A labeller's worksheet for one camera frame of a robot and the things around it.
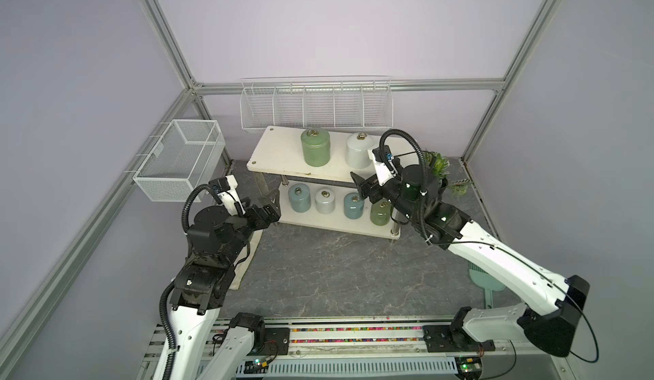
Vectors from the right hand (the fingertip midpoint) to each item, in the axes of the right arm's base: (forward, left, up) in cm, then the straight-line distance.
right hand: (366, 164), depth 67 cm
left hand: (-8, +26, -2) cm, 27 cm away
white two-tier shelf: (+10, +25, -5) cm, 28 cm away
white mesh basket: (+17, +58, -12) cm, 62 cm away
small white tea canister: (+6, +12, -25) cm, 29 cm away
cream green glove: (-24, +29, -6) cm, 38 cm away
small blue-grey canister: (+7, +22, -25) cm, 34 cm away
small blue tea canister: (+4, +2, -25) cm, 26 cm away
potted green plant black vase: (+7, -24, -9) cm, 27 cm away
